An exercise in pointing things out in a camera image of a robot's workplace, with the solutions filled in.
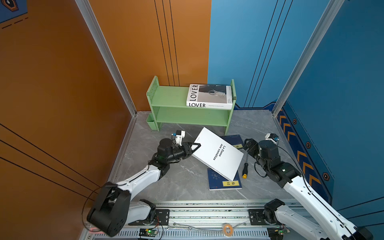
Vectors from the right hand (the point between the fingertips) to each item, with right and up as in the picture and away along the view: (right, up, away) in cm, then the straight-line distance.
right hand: (247, 144), depth 78 cm
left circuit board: (-50, -42, -7) cm, 65 cm away
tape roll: (-12, -40, -7) cm, 42 cm away
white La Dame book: (-15, -5, -1) cm, 16 cm away
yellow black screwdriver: (+1, -18, +8) cm, 20 cm away
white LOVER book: (-16, +27, +9) cm, 33 cm away
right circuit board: (+11, -41, -8) cm, 43 cm away
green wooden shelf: (-43, +22, +11) cm, 50 cm away
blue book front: (-15, -22, +7) cm, 28 cm away
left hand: (-25, -1, -2) cm, 25 cm away
